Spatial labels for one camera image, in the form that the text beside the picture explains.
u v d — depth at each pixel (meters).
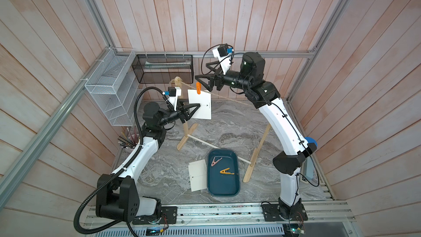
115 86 0.69
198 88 0.64
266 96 0.49
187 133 1.00
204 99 0.66
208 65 0.63
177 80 0.67
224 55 0.51
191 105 0.66
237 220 0.73
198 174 0.86
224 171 0.86
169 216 0.73
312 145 0.48
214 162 0.88
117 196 0.41
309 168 0.86
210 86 0.55
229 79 0.55
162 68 1.05
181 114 0.63
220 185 0.80
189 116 0.65
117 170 0.44
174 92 0.60
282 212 0.66
